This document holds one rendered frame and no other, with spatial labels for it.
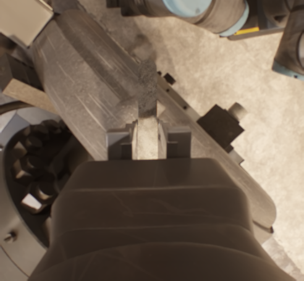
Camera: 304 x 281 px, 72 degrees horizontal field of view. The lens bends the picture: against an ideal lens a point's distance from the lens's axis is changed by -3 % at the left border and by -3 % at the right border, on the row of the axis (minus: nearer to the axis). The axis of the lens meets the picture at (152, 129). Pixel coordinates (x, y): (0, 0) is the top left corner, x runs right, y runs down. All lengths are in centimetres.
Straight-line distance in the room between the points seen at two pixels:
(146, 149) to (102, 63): 17
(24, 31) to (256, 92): 124
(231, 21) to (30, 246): 62
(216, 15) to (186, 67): 75
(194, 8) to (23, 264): 60
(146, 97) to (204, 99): 114
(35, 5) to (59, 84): 16
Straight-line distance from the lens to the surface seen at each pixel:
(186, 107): 64
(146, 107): 16
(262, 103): 146
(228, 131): 54
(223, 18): 53
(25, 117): 108
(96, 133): 27
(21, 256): 55
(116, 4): 66
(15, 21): 44
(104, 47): 33
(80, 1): 125
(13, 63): 39
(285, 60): 71
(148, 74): 16
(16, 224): 53
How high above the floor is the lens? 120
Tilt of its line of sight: 70 degrees down
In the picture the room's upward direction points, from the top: 165 degrees clockwise
